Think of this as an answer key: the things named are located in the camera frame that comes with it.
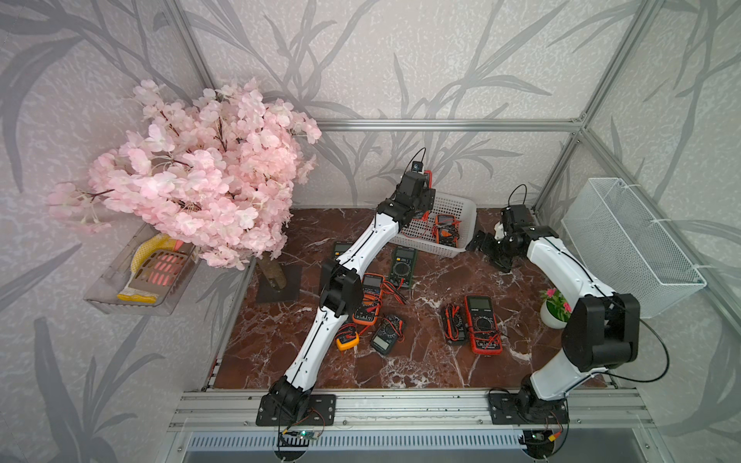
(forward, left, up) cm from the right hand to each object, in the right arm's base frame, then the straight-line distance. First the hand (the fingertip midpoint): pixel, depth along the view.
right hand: (476, 251), depth 90 cm
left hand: (+20, +16, +9) cm, 27 cm away
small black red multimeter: (-19, +8, -10) cm, 23 cm away
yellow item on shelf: (-14, +81, +22) cm, 85 cm away
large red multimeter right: (-19, -1, -11) cm, 22 cm away
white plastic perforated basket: (+19, +16, -13) cm, 28 cm away
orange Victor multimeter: (-9, +33, -9) cm, 35 cm away
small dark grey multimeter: (-22, +29, -10) cm, 38 cm away
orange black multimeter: (+17, +6, -9) cm, 20 cm away
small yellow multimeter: (-23, +40, -10) cm, 47 cm away
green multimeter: (+2, +23, -11) cm, 25 cm away
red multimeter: (+21, +14, +12) cm, 28 cm away
